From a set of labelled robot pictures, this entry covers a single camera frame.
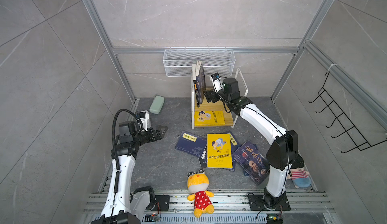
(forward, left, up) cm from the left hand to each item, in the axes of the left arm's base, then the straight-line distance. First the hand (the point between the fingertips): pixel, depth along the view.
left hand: (159, 126), depth 76 cm
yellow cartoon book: (-7, -33, -19) cm, 38 cm away
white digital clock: (-1, +5, +9) cm, 10 cm away
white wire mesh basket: (+48, -9, +7) cm, 49 cm away
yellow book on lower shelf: (+18, -29, -18) cm, 39 cm away
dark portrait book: (-13, -51, -19) cm, 56 cm away
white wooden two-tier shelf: (+15, -25, -2) cm, 29 cm away
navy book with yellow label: (+1, -16, -22) cm, 27 cm away
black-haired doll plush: (-23, -72, -16) cm, 77 cm away
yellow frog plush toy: (-24, -19, -15) cm, 34 cm away
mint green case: (+33, +10, -20) cm, 39 cm away
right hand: (+21, -28, +7) cm, 36 cm away
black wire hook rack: (-12, -85, +10) cm, 86 cm away
